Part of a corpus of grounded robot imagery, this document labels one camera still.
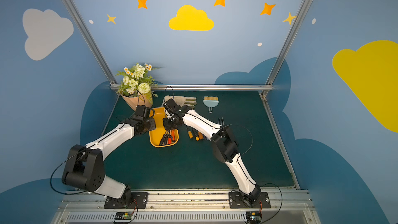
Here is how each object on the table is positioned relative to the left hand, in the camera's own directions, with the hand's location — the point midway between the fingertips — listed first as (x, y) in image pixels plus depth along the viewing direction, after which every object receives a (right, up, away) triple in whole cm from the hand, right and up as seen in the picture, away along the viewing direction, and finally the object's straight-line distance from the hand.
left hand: (151, 122), depth 92 cm
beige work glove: (+16, +14, +23) cm, 31 cm away
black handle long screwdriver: (+26, -7, +6) cm, 28 cm away
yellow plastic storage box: (+3, -8, -2) cm, 9 cm away
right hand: (+10, -2, -2) cm, 10 cm away
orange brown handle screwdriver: (+30, -9, +4) cm, 31 cm away
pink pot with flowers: (-7, +22, -5) cm, 23 cm away
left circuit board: (-7, -42, -20) cm, 47 cm away
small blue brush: (+37, +13, +23) cm, 46 cm away
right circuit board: (+55, -44, -19) cm, 73 cm away
